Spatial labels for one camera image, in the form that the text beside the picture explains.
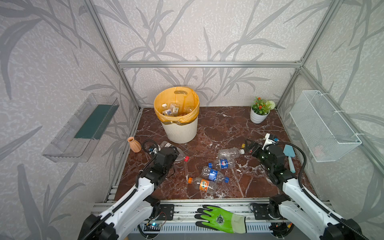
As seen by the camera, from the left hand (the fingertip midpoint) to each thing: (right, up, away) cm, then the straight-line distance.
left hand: (178, 145), depth 84 cm
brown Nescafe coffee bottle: (-4, +22, +13) cm, 26 cm away
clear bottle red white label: (+2, -6, +1) cm, 6 cm away
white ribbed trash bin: (+1, +6, +6) cm, 8 cm away
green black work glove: (+23, -34, -13) cm, 43 cm away
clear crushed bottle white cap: (+32, -6, +7) cm, 33 cm away
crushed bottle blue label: (+19, -16, -1) cm, 25 cm away
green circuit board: (-11, -38, -12) cm, 41 cm away
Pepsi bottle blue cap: (+27, -11, +1) cm, 29 cm away
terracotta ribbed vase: (-27, -1, +5) cm, 27 cm away
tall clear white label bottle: (-8, +19, +8) cm, 22 cm away
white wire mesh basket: (+68, +7, -20) cm, 71 cm away
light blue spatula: (+69, -6, +10) cm, 70 cm away
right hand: (+41, +4, -1) cm, 42 cm away
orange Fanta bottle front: (+14, -20, -7) cm, 25 cm away
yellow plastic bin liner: (+4, +27, +14) cm, 31 cm away
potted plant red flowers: (+54, +22, +17) cm, 60 cm away
